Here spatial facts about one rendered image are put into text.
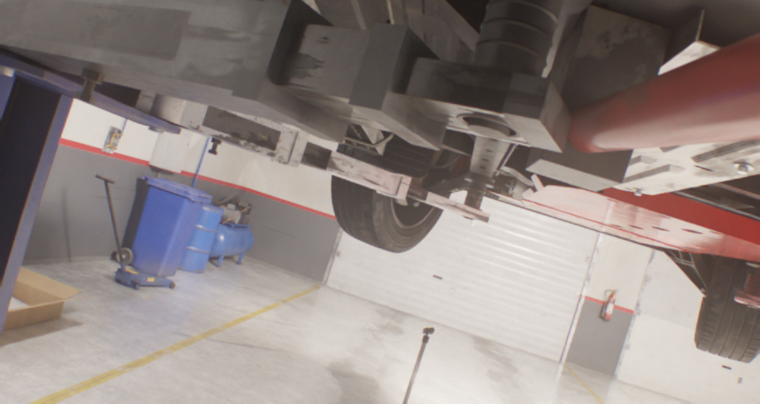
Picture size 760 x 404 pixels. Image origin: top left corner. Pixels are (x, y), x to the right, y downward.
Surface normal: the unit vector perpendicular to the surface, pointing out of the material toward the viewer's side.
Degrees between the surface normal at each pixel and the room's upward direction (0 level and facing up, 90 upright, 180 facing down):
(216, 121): 90
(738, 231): 93
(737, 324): 127
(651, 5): 180
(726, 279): 102
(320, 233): 90
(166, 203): 93
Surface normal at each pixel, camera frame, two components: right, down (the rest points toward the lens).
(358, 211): -0.54, 0.51
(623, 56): -0.15, 0.11
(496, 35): -0.58, -0.22
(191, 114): 0.51, 0.12
